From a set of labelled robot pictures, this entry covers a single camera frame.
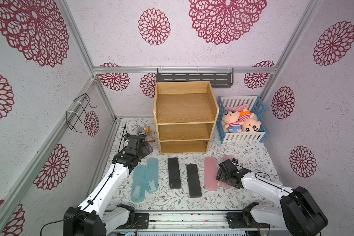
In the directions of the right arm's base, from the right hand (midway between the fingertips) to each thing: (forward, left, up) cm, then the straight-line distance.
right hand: (226, 179), depth 89 cm
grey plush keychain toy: (+29, +55, +7) cm, 63 cm away
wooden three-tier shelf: (+24, +25, +32) cm, 47 cm away
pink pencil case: (+1, +9, +1) cm, 10 cm away
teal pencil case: (-6, +52, +4) cm, 52 cm away
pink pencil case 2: (-4, +3, +4) cm, 7 cm away
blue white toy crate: (+53, -29, +12) cm, 62 cm away
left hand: (+9, +49, +18) cm, 53 cm away
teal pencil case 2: (+1, +45, +2) cm, 45 cm away
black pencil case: (-2, +20, +3) cm, 20 cm away
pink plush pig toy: (+38, -6, +15) cm, 41 cm away
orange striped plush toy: (+34, -18, +14) cm, 41 cm away
